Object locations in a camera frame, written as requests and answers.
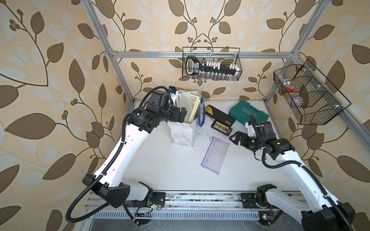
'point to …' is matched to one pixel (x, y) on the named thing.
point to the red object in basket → (290, 88)
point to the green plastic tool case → (241, 112)
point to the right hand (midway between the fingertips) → (235, 140)
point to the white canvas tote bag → (183, 133)
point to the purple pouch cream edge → (214, 156)
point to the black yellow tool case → (223, 122)
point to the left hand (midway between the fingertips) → (175, 107)
